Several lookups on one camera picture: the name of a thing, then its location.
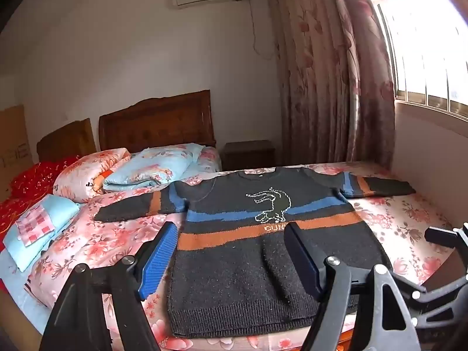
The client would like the light blue bed sheet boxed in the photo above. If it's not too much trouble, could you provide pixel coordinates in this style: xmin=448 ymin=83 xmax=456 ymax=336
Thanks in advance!
xmin=0 ymin=249 xmax=48 ymax=340

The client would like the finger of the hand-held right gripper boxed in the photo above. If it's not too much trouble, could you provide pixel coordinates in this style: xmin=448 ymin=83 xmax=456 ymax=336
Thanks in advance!
xmin=397 ymin=274 xmax=468 ymax=331
xmin=425 ymin=222 xmax=468 ymax=254

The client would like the large wooden headboard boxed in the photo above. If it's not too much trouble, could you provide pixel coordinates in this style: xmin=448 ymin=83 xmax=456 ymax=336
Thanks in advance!
xmin=99 ymin=90 xmax=217 ymax=153

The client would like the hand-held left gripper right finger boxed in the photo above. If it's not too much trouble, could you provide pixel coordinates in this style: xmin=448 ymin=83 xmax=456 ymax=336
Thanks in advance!
xmin=284 ymin=222 xmax=421 ymax=351

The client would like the black striped knit sweater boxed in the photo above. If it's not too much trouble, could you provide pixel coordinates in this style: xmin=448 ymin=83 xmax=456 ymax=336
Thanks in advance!
xmin=94 ymin=166 xmax=417 ymax=339

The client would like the folded light blue floral quilt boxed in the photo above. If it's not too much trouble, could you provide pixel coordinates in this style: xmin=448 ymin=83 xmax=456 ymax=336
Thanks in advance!
xmin=103 ymin=143 xmax=205 ymax=192

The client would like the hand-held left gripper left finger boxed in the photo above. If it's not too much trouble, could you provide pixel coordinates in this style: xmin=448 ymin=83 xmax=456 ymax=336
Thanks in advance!
xmin=38 ymin=221 xmax=179 ymax=351

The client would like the small wooden headboard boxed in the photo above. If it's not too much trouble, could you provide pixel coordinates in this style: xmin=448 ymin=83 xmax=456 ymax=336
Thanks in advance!
xmin=37 ymin=118 xmax=97 ymax=163

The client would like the air conditioner cable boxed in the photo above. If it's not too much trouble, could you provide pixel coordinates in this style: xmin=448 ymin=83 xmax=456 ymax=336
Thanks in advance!
xmin=248 ymin=0 xmax=276 ymax=62

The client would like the pink checked cloth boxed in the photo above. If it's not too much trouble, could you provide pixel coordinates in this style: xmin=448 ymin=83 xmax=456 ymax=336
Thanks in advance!
xmin=15 ymin=205 xmax=55 ymax=247

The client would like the light blue pillow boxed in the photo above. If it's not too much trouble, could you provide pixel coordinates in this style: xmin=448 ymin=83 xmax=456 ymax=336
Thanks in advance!
xmin=3 ymin=195 xmax=81 ymax=273

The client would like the pink floral pillow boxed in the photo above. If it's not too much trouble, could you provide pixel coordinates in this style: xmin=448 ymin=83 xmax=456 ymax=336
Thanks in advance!
xmin=53 ymin=148 xmax=131 ymax=204

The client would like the red blanket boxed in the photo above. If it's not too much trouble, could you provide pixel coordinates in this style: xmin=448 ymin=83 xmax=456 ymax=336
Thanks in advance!
xmin=0 ymin=155 xmax=79 ymax=253

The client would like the cardboard box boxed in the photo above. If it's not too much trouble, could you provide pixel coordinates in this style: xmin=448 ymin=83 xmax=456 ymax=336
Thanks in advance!
xmin=0 ymin=104 xmax=34 ymax=202

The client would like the window with metal grille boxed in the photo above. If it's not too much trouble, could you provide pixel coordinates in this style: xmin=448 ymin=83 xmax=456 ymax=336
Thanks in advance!
xmin=360 ymin=0 xmax=468 ymax=118

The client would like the pink floral bed sheet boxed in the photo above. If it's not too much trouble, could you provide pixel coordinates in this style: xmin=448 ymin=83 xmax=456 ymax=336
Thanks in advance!
xmin=25 ymin=160 xmax=457 ymax=351

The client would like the pink floral curtain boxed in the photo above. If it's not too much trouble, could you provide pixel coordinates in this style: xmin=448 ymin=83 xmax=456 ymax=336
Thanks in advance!
xmin=262 ymin=0 xmax=398 ymax=171

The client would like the dark wooden nightstand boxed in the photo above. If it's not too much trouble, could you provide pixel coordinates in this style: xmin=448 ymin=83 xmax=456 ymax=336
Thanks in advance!
xmin=222 ymin=140 xmax=276 ymax=172

